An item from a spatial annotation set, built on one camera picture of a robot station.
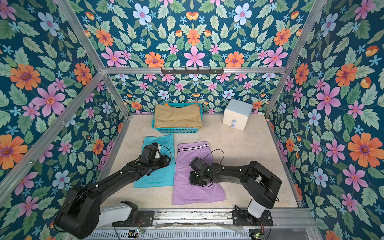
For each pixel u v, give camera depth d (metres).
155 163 0.73
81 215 0.41
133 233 0.72
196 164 0.68
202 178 0.65
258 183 0.45
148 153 0.68
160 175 0.87
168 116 1.05
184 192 0.82
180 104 1.15
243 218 0.75
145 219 0.74
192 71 0.93
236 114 1.02
